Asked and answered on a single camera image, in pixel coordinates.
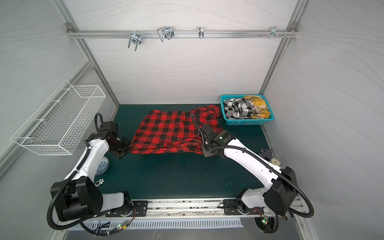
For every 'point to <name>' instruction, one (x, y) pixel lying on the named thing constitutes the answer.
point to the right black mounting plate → (237, 207)
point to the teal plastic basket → (245, 122)
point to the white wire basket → (58, 125)
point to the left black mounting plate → (134, 209)
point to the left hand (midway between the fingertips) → (134, 145)
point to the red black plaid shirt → (176, 131)
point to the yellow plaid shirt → (261, 110)
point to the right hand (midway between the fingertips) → (211, 144)
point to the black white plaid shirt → (238, 108)
